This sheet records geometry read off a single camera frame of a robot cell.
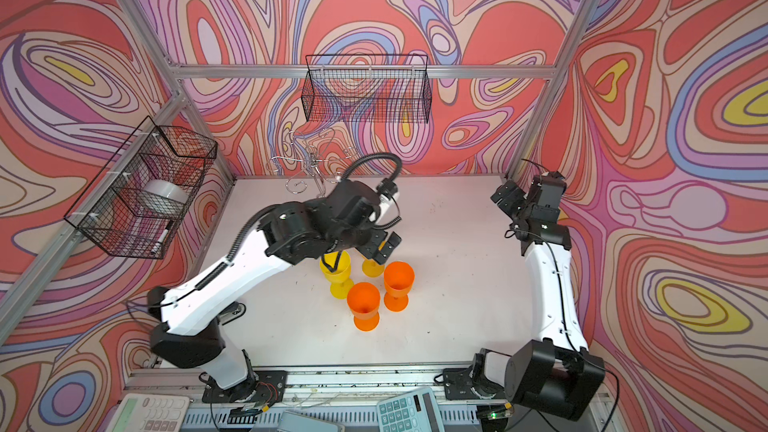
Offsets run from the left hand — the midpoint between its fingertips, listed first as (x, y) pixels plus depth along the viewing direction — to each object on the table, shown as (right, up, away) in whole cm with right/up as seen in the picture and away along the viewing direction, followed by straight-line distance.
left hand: (387, 226), depth 64 cm
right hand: (+32, +5, +15) cm, 36 cm away
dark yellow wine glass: (-5, -16, +31) cm, 35 cm away
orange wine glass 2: (+3, -16, +15) cm, 22 cm away
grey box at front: (-21, -44, +3) cm, 49 cm away
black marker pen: (-55, -3, +9) cm, 56 cm away
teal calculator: (+7, -44, +5) cm, 45 cm away
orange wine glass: (-6, -20, +13) cm, 25 cm away
